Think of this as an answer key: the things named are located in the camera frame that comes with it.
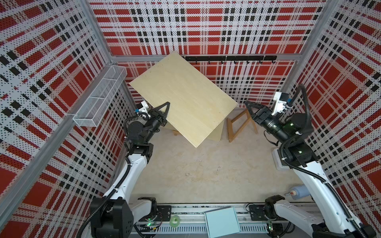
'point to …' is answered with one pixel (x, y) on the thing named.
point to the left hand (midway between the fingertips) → (173, 102)
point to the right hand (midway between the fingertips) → (247, 104)
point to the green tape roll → (174, 220)
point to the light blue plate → (222, 222)
